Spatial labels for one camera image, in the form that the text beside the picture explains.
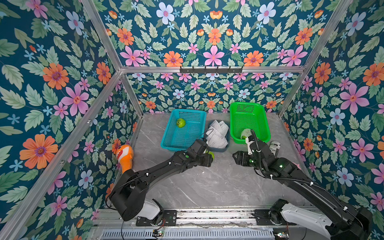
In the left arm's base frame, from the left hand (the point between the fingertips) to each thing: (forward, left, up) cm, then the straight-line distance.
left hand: (210, 157), depth 83 cm
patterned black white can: (+9, -44, -9) cm, 45 cm away
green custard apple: (0, -1, +2) cm, 2 cm away
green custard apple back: (+32, +18, -6) cm, 38 cm away
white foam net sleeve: (+18, -27, -3) cm, 32 cm away
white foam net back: (+22, -7, -5) cm, 24 cm away
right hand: (-3, -15, +7) cm, 17 cm away
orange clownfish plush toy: (+8, +51, -3) cm, 52 cm away
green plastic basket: (+40, -36, -11) cm, 55 cm away
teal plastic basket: (+22, +20, -11) cm, 31 cm away
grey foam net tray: (+20, -15, -9) cm, 27 cm away
